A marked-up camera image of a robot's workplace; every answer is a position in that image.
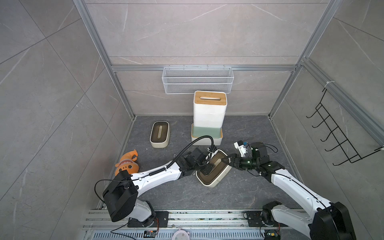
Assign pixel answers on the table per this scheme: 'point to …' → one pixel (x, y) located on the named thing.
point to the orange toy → (128, 162)
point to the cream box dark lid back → (160, 134)
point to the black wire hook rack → (342, 141)
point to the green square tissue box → (198, 132)
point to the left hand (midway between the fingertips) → (213, 161)
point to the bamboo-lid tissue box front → (206, 119)
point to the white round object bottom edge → (180, 235)
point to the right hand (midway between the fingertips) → (226, 161)
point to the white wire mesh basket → (186, 80)
